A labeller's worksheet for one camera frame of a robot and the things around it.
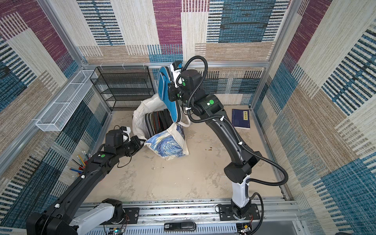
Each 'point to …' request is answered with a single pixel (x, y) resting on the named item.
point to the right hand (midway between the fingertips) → (173, 86)
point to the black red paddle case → (161, 119)
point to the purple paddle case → (149, 125)
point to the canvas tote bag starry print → (171, 144)
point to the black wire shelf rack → (123, 88)
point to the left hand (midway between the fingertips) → (147, 140)
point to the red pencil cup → (80, 167)
